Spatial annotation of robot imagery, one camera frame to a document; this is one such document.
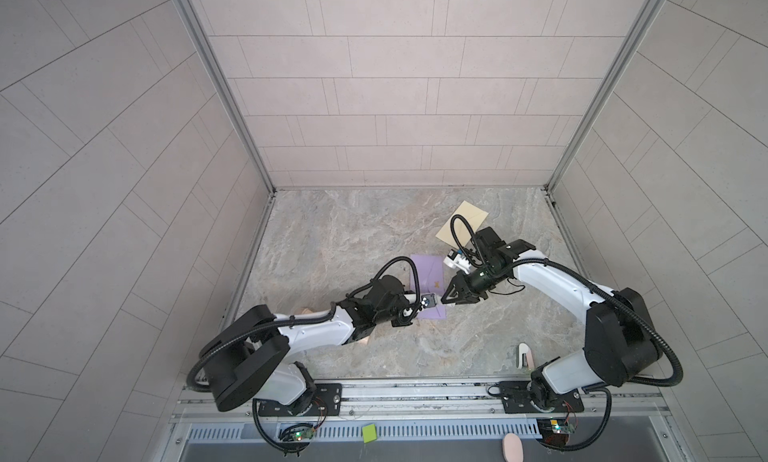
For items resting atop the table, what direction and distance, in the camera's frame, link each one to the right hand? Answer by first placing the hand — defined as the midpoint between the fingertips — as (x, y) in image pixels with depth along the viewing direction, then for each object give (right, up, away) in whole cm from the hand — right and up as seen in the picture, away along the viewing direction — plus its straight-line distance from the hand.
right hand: (446, 300), depth 77 cm
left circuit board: (-35, -26, -12) cm, 45 cm away
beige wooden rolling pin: (-20, -4, -15) cm, 26 cm away
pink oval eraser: (+12, -29, -12) cm, 34 cm away
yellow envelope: (+15, +22, +32) cm, 41 cm away
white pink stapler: (+21, -15, 0) cm, 25 cm away
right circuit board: (+24, -28, -9) cm, 37 cm away
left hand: (-5, -1, +6) cm, 7 cm away
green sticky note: (-19, -26, -12) cm, 34 cm away
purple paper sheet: (-2, +1, +14) cm, 15 cm away
